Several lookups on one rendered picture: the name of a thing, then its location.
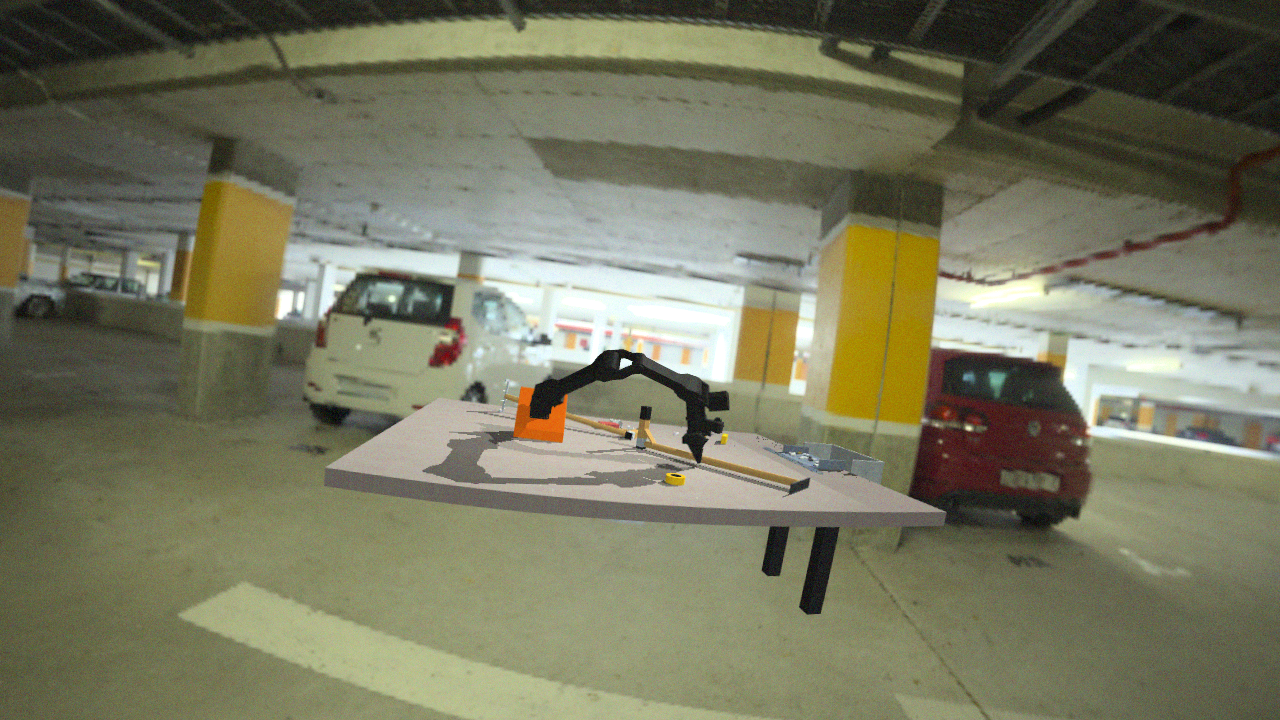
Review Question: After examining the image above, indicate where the long wooden-handled scraper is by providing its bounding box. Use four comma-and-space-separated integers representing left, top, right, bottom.
636, 406, 812, 495

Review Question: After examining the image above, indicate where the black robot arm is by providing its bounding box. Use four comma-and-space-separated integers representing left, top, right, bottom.
530, 348, 730, 434

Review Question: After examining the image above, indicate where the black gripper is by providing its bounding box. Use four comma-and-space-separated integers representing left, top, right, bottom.
682, 413, 710, 462

